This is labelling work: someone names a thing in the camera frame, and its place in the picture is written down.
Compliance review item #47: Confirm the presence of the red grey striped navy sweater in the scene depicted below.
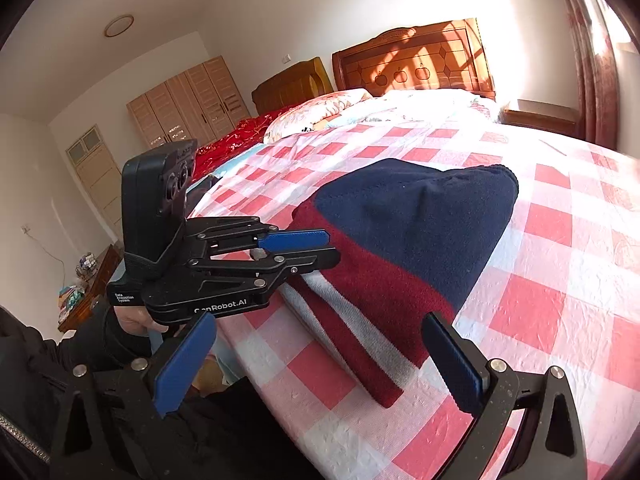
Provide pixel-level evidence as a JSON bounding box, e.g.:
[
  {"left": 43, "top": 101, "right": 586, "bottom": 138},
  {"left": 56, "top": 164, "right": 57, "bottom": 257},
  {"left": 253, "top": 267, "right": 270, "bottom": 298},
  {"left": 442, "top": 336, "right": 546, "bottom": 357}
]
[{"left": 280, "top": 158, "right": 518, "bottom": 408}]

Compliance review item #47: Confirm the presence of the orange wooden headboard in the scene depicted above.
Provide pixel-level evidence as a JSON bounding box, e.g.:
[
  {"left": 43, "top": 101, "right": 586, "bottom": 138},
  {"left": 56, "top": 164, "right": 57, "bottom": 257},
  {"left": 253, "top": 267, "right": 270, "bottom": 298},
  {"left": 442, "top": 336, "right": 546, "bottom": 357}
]
[{"left": 332, "top": 18, "right": 496, "bottom": 100}]

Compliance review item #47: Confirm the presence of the pink floral folded quilt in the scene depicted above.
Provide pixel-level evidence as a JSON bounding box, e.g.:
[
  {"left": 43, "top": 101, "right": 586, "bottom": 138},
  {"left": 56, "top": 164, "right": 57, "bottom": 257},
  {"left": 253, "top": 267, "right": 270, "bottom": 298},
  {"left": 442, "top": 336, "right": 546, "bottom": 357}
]
[{"left": 262, "top": 89, "right": 372, "bottom": 144}]

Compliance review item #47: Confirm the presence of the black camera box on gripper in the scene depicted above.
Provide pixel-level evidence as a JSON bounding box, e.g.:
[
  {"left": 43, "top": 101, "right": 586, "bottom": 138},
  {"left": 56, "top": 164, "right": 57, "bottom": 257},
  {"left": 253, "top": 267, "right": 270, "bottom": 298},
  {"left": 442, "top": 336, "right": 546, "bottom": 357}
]
[{"left": 122, "top": 139, "right": 198, "bottom": 262}]

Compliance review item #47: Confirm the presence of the wooden nightstand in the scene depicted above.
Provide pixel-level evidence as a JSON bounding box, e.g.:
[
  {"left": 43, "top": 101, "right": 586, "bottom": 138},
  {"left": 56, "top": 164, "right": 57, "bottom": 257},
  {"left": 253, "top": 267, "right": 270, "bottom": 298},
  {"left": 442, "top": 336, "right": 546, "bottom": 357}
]
[{"left": 500, "top": 99, "right": 582, "bottom": 139}]

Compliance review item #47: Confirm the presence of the round ceiling lamp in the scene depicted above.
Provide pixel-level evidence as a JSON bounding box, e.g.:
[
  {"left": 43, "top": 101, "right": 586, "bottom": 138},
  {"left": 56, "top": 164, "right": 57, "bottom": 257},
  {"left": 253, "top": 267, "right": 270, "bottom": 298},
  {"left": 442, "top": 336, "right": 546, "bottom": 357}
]
[{"left": 103, "top": 14, "right": 134, "bottom": 38}]

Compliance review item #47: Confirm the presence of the red floral bedspread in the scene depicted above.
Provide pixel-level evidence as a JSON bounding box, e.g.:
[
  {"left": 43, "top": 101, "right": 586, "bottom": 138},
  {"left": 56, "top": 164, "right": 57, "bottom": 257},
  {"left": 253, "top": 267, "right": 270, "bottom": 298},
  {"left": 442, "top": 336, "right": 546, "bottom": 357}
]
[{"left": 192, "top": 105, "right": 293, "bottom": 182}]

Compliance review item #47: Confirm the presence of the dark brown wooden headboard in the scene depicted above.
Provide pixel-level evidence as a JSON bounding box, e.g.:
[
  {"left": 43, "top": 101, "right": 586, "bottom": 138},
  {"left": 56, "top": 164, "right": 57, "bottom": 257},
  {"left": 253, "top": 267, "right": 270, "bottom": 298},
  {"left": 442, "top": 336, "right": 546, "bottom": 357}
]
[{"left": 252, "top": 56, "right": 334, "bottom": 115}]

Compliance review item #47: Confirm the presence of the light wooden wardrobe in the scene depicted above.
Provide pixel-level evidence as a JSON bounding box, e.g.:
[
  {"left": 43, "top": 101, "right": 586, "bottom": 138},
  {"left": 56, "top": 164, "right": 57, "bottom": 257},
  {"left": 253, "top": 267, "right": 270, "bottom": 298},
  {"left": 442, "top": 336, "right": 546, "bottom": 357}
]
[{"left": 127, "top": 56, "right": 250, "bottom": 148}]

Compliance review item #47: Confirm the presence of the person left hand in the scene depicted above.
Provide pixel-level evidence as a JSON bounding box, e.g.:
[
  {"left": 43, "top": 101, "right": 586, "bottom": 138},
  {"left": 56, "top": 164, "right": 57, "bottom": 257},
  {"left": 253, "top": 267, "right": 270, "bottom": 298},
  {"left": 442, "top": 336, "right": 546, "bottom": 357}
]
[{"left": 114, "top": 307, "right": 168, "bottom": 336}]

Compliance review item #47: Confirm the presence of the cluttered wooden side table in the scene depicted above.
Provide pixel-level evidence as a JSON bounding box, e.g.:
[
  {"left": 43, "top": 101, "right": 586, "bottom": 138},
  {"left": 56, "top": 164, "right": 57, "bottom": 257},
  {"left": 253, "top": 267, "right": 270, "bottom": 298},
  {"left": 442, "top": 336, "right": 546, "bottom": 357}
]
[{"left": 58, "top": 245, "right": 122, "bottom": 334}]

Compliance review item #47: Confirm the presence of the pink floral curtain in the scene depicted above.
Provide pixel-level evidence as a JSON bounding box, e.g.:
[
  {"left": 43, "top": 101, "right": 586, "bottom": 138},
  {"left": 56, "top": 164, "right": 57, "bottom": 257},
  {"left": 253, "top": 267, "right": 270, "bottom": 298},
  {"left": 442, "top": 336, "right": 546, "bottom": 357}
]
[{"left": 564, "top": 0, "right": 620, "bottom": 151}]

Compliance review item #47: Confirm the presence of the light blue floral folded quilt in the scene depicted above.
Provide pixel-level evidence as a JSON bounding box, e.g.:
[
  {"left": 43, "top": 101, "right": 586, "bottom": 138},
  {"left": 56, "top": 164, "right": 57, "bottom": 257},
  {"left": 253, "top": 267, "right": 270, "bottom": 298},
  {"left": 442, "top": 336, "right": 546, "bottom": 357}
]
[{"left": 324, "top": 89, "right": 501, "bottom": 128}]

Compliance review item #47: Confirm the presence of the pink white checkered bedsheet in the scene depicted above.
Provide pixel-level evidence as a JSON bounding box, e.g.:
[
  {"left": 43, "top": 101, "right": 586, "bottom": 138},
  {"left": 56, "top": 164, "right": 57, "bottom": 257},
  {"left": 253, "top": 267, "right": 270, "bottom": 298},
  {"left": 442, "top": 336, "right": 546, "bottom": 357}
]
[{"left": 195, "top": 122, "right": 639, "bottom": 479}]

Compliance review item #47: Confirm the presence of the cream panel door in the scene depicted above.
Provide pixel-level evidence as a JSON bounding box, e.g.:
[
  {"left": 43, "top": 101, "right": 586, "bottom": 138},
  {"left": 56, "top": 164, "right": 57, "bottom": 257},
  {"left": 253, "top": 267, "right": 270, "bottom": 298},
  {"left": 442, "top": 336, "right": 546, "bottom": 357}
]
[{"left": 66, "top": 125, "right": 122, "bottom": 240}]

